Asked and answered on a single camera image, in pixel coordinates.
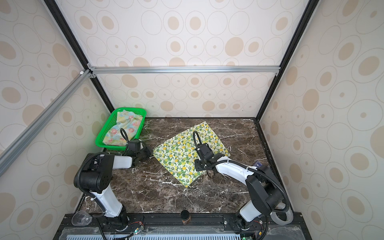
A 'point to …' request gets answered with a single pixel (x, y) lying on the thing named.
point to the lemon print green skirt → (179, 155)
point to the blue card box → (257, 163)
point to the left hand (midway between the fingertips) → (157, 146)
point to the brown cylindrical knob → (185, 216)
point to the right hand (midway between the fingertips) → (198, 164)
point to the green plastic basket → (110, 125)
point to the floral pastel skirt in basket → (129, 121)
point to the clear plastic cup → (81, 218)
